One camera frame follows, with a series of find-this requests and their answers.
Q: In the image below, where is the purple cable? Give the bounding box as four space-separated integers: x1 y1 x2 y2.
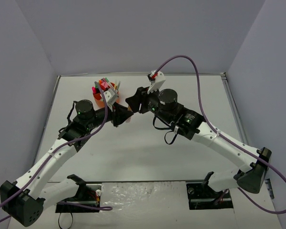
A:
154 55 286 214
0 81 113 226

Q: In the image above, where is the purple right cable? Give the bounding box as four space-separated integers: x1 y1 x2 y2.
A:
154 55 286 214

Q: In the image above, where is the aluminium table edge rail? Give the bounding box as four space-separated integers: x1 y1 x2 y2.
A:
221 73 249 145

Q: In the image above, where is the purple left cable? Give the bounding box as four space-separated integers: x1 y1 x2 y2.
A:
0 81 113 226

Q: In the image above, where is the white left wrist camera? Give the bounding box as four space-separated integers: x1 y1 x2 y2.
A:
103 89 119 106

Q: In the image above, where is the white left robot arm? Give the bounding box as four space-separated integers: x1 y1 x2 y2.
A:
0 100 133 227

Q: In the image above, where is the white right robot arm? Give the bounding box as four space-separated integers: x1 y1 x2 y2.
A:
125 87 272 197

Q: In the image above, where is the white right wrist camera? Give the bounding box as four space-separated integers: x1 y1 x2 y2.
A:
147 70 166 94

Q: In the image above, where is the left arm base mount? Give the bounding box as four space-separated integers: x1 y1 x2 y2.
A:
55 182 102 228

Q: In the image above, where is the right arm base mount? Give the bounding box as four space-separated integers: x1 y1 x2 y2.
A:
186 172 234 210

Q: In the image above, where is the orange round desk organizer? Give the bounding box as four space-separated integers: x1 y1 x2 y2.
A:
93 82 120 108

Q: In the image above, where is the pink-capped clear bottle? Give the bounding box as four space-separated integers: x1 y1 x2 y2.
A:
101 82 110 91

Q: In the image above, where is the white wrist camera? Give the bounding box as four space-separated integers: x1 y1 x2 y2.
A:
147 70 166 94
103 89 119 106

